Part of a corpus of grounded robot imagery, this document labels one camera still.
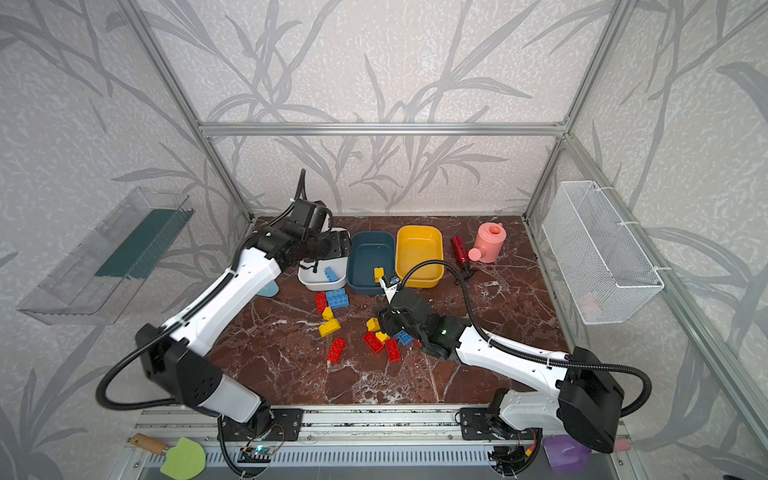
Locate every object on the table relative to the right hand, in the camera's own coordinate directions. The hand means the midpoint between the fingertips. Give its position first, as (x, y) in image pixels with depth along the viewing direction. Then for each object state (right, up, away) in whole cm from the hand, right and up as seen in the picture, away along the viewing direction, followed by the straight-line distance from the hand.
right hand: (384, 295), depth 79 cm
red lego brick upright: (+2, -17, +6) cm, 18 cm away
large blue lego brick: (+5, -14, +7) cm, 16 cm away
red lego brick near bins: (-22, -5, +17) cm, 28 cm away
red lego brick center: (-4, -15, +8) cm, 17 cm away
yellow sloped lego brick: (-1, -13, +7) cm, 15 cm away
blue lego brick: (-20, +3, +22) cm, 30 cm away
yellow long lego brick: (-17, -12, +10) cm, 23 cm away
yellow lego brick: (-3, +4, +20) cm, 21 cm away
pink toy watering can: (+34, +15, +20) cm, 42 cm away
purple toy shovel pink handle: (+43, -36, -10) cm, 57 cm away
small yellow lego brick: (-18, -8, +12) cm, 23 cm away
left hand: (-10, +16, +1) cm, 19 cm away
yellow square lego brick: (-4, -11, +9) cm, 15 cm away
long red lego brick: (-14, -17, +6) cm, 23 cm away
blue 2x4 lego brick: (-16, -4, +17) cm, 24 cm away
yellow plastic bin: (+10, +13, +27) cm, 31 cm away
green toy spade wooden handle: (-46, -37, -9) cm, 60 cm away
